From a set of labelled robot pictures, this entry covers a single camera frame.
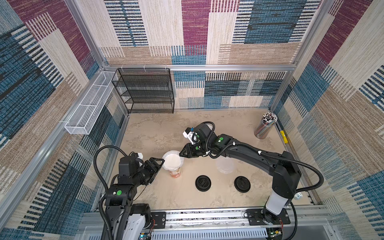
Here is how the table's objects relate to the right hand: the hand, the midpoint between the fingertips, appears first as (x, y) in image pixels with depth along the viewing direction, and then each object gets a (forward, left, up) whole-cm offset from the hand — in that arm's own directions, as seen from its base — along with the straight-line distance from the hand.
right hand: (184, 156), depth 77 cm
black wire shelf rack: (+54, +30, +1) cm, 61 cm away
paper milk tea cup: (-4, +5, 0) cm, 6 cm away
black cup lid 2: (-9, -31, -16) cm, 36 cm away
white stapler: (-16, -58, -15) cm, 62 cm away
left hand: (-5, +10, +2) cm, 11 cm away
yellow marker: (+25, -69, -20) cm, 76 cm away
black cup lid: (-8, -10, -15) cm, 20 cm away
